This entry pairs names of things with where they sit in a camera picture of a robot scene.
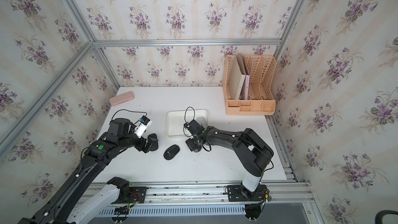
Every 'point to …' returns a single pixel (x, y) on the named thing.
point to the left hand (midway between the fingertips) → (152, 135)
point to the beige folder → (237, 78)
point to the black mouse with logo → (171, 152)
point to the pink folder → (245, 92)
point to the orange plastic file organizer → (261, 69)
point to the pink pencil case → (121, 98)
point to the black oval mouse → (197, 149)
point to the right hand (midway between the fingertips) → (193, 142)
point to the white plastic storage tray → (175, 120)
